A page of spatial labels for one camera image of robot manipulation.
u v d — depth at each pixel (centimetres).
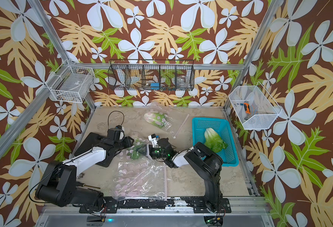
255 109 84
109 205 74
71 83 86
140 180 82
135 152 80
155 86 92
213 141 90
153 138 84
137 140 90
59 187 43
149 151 76
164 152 72
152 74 98
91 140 93
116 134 71
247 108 84
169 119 104
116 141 72
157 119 102
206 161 51
